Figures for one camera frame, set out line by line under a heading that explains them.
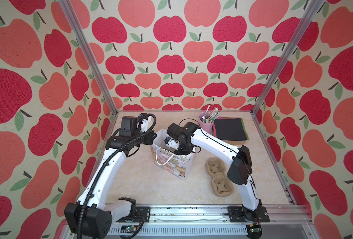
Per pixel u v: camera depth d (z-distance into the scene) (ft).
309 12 2.32
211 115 3.06
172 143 2.51
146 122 2.22
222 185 2.63
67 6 2.27
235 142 3.30
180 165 2.40
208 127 3.30
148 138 2.16
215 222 2.41
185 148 2.26
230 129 3.45
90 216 1.23
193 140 1.89
